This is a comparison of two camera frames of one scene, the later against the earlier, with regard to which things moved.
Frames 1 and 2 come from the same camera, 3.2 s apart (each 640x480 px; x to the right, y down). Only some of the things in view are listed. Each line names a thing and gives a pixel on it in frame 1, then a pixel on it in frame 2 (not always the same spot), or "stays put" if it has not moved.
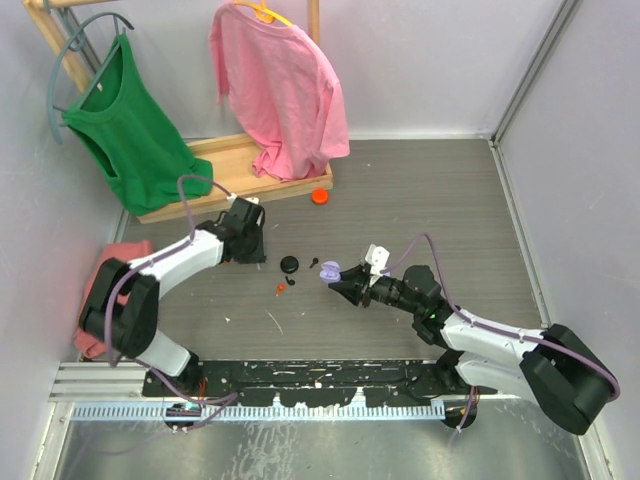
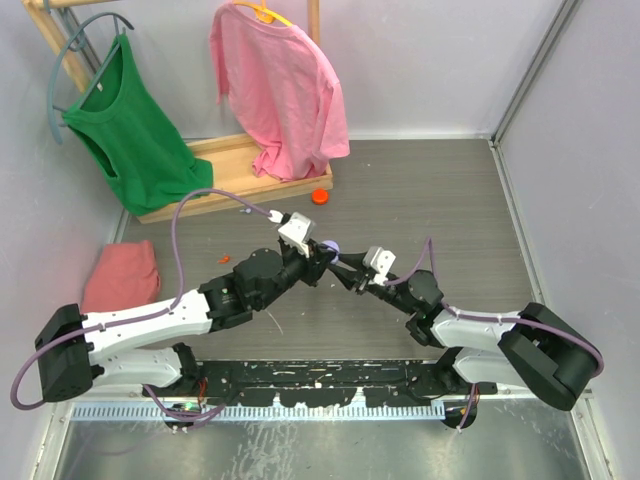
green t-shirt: [136, 141] stays put
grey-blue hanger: [100, 72] stays put
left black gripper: [257, 255] → [315, 265]
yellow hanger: [263, 14] stays put
